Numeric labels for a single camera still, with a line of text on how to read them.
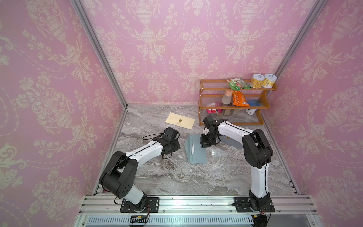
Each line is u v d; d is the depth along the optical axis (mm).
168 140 698
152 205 744
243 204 738
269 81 881
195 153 928
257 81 874
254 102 1087
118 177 441
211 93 1159
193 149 945
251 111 1095
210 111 1093
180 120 1102
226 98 973
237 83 880
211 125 742
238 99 996
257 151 529
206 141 853
